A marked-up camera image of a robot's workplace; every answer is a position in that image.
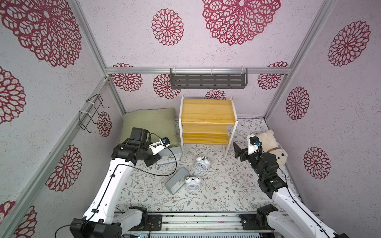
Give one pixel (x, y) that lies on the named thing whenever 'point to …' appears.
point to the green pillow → (159, 123)
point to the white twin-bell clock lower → (193, 183)
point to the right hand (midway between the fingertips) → (242, 139)
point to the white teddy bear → (269, 144)
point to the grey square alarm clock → (168, 157)
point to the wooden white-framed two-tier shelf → (204, 121)
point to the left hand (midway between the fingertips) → (155, 154)
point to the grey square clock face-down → (177, 180)
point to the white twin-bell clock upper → (202, 163)
